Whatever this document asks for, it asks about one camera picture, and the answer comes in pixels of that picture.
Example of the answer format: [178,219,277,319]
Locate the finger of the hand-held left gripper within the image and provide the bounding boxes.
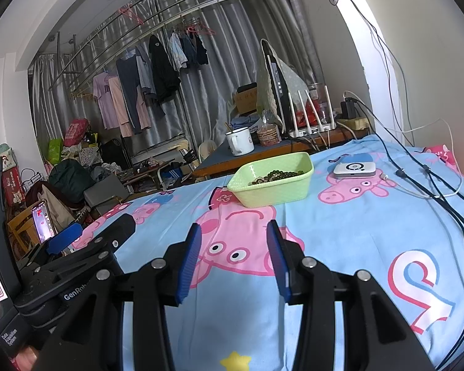
[17,222,84,270]
[42,212,137,277]

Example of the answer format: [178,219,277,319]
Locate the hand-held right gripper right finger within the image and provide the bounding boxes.
[267,220,436,371]

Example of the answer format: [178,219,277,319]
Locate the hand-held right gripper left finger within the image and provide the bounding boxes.
[41,222,202,371]

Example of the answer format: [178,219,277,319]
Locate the green plastic basket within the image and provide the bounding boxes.
[227,152,315,208]

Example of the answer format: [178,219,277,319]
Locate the pile of bead bracelets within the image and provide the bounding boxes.
[248,168,304,186]

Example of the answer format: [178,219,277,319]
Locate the person's left hand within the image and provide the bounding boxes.
[11,348,39,371]

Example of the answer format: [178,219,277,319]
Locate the beige bag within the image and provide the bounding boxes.
[42,183,76,232]

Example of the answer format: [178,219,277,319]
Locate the smartphone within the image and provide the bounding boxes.
[31,199,58,244]

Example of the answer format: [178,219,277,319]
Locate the wooden chair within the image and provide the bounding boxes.
[7,209,37,259]

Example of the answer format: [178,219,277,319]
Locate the red printed box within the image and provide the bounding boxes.
[2,168,26,205]

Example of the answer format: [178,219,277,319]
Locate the grey storage box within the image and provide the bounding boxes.
[83,174,128,209]

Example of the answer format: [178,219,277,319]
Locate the dark green duffel bag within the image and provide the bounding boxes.
[48,160,93,203]

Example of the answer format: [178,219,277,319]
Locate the cartoon print tote bag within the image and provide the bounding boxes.
[0,144,18,171]

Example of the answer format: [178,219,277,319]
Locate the low wooden table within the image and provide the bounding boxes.
[122,162,178,186]

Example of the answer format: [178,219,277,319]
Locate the cartoon pig printed bedsheet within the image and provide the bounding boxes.
[71,133,464,371]

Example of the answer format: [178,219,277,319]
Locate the blue striped shoe box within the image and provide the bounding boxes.
[160,164,188,180]

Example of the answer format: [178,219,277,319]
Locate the green shopping bag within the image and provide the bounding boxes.
[47,138,64,165]

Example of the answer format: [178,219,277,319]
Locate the pink shopping bag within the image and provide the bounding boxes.
[64,119,90,142]

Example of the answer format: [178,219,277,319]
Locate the peach garment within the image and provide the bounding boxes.
[108,77,151,136]

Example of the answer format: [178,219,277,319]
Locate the white plastic chair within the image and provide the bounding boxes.
[198,141,218,161]

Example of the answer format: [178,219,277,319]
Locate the white portable wifi device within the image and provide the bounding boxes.
[333,162,377,179]

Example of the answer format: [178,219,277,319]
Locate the white enamel mug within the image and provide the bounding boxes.
[225,127,255,157]

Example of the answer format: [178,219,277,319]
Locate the pale pink t-shirt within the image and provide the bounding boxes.
[92,71,120,130]

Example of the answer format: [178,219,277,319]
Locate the wrapped snack tub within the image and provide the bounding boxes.
[256,110,282,147]

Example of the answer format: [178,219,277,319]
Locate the white router with antennas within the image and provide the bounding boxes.
[288,85,337,138]

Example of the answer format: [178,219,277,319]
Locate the navy trousers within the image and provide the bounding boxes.
[116,56,148,132]

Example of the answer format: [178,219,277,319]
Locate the blue white package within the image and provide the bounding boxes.
[230,114,261,128]

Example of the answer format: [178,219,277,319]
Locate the red packet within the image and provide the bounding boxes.
[296,104,329,128]

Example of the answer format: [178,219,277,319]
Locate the grey blue shirt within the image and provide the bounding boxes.
[135,44,167,118]

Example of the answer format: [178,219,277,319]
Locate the yellow foam block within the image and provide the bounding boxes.
[336,118,370,130]

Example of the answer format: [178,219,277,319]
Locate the black jacket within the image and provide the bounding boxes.
[149,35,182,103]

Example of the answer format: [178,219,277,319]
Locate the cardboard box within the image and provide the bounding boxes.
[232,89,260,114]

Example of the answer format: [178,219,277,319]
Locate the black power adapter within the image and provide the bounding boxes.
[340,100,358,120]

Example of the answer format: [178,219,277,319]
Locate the black monitor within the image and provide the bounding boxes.
[267,55,294,132]

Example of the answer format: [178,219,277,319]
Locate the clear glass jar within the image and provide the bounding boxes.
[307,83,329,122]

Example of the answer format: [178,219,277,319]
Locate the metal clothes drying rack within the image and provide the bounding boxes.
[46,0,258,93]

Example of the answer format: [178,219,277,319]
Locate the knitted dust cover cloth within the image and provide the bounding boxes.
[255,39,308,128]

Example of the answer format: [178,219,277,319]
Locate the grey curtain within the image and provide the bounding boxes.
[27,0,325,155]

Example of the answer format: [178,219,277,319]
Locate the white blue shirt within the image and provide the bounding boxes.
[168,31,188,71]

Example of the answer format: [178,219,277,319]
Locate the dark shorts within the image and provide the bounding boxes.
[186,33,209,66]

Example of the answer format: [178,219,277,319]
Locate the pink clothes hanger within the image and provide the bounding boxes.
[186,23,215,35]
[118,4,144,26]

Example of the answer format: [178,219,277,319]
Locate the white charging cable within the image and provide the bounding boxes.
[342,91,462,201]

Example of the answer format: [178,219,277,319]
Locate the black cable with connector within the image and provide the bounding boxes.
[371,131,464,356]
[354,100,464,368]

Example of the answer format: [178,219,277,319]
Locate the thin black wall cable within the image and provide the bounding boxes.
[323,0,414,147]

